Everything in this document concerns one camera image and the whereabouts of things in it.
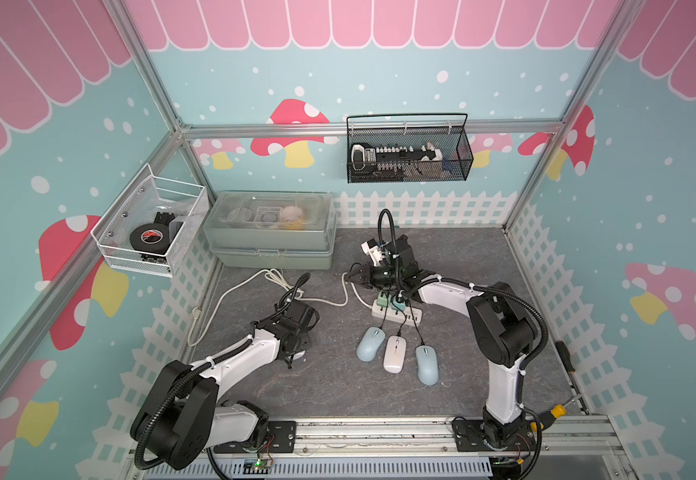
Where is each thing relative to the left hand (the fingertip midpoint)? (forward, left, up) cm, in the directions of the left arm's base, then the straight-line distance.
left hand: (297, 346), depth 88 cm
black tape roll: (+13, +32, +33) cm, 48 cm away
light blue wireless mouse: (+1, -22, +2) cm, 22 cm away
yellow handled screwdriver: (-18, -67, +1) cm, 69 cm away
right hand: (+16, -14, +13) cm, 25 cm away
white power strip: (+9, -34, +3) cm, 35 cm away
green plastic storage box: (+34, +11, +14) cm, 38 cm away
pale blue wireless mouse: (-7, -38, +1) cm, 38 cm away
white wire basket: (+28, +40, +32) cm, 58 cm away
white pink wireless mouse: (-1, -29, +1) cm, 29 cm away
